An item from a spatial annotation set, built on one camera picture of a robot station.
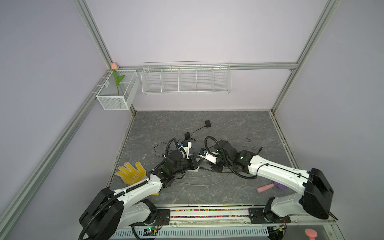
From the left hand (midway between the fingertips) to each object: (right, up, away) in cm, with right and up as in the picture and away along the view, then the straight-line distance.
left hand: (204, 160), depth 77 cm
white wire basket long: (-11, +50, +20) cm, 55 cm away
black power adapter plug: (-11, +11, +25) cm, 29 cm away
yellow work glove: (-44, -11, +10) cm, 46 cm away
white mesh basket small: (-53, +37, +11) cm, 66 cm away
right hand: (+3, 0, +3) cm, 4 cm away
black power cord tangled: (-14, +11, -16) cm, 24 cm away
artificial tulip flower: (-53, +47, +15) cm, 72 cm away
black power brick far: (+4, +20, +34) cm, 40 cm away
